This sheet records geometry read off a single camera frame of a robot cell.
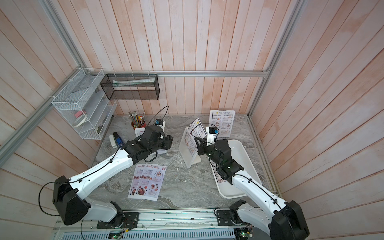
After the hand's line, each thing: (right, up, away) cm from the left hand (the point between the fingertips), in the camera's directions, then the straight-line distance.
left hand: (168, 140), depth 79 cm
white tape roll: (-50, +11, +2) cm, 51 cm away
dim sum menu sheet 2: (+34, +12, +19) cm, 41 cm away
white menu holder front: (+25, +12, +19) cm, 34 cm away
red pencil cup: (-25, +9, +19) cm, 33 cm away
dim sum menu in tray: (+29, -23, +7) cm, 38 cm away
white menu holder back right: (+11, -12, +7) cm, 18 cm away
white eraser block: (-43, 0, +22) cm, 48 cm away
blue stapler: (-39, -1, +22) cm, 45 cm away
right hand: (+14, +2, -3) cm, 15 cm away
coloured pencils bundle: (-24, +11, +22) cm, 34 cm away
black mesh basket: (-30, +36, +25) cm, 54 cm away
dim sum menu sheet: (+15, +5, -1) cm, 16 cm away
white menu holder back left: (-18, +5, +7) cm, 20 cm away
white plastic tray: (+33, -29, +5) cm, 45 cm away
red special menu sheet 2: (-11, -25, +7) cm, 28 cm away
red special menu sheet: (-20, -22, +10) cm, 31 cm away
